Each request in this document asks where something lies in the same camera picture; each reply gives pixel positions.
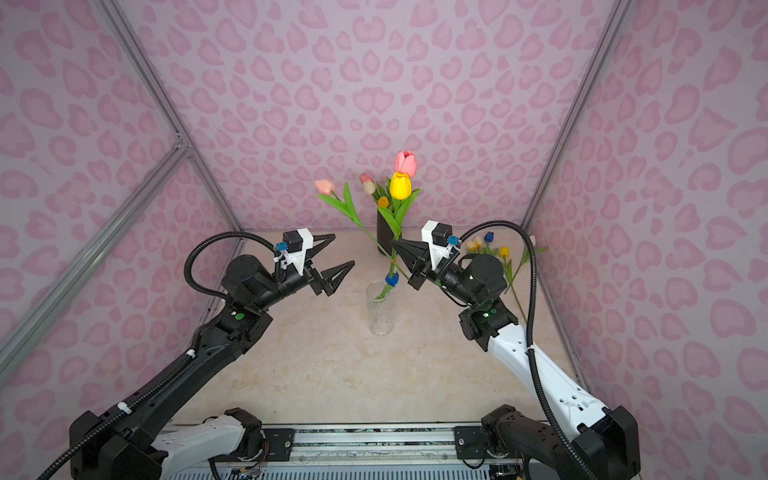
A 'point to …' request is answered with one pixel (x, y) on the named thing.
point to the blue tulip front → (391, 280)
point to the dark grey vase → (385, 235)
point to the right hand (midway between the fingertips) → (395, 242)
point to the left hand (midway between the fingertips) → (342, 245)
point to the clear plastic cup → (381, 308)
